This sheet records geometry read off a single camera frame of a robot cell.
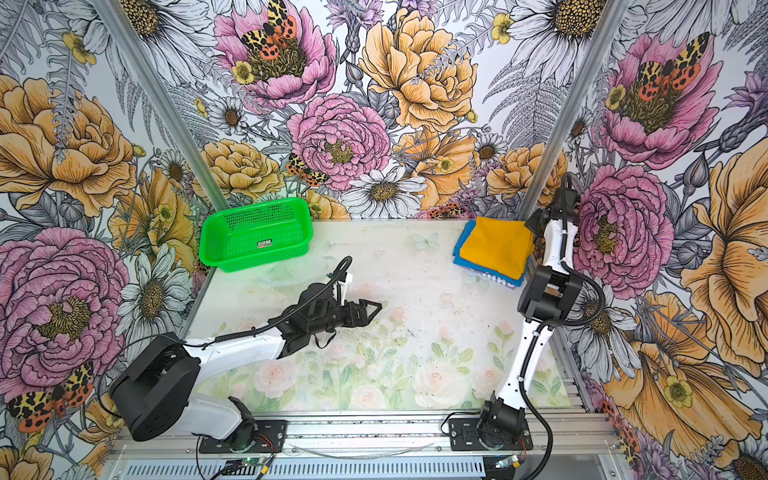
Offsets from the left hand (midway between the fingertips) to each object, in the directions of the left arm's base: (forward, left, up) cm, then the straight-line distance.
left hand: (369, 314), depth 84 cm
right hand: (+29, -55, +3) cm, 62 cm away
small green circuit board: (-32, +26, -10) cm, 43 cm away
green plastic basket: (+42, +48, -12) cm, 65 cm away
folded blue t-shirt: (+34, -33, -6) cm, 48 cm away
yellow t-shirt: (+28, -45, -4) cm, 53 cm away
